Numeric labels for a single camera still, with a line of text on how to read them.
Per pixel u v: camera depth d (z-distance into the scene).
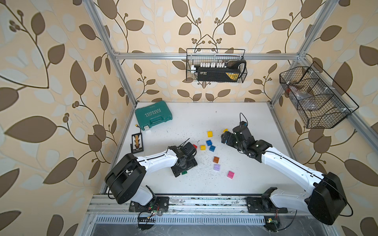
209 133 1.01
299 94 0.73
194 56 0.91
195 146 0.94
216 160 0.89
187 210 0.74
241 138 0.63
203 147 0.94
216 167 0.86
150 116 1.07
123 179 0.43
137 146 0.94
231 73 0.83
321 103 0.72
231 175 0.83
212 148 0.94
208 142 0.96
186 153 0.68
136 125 1.06
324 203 0.39
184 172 0.85
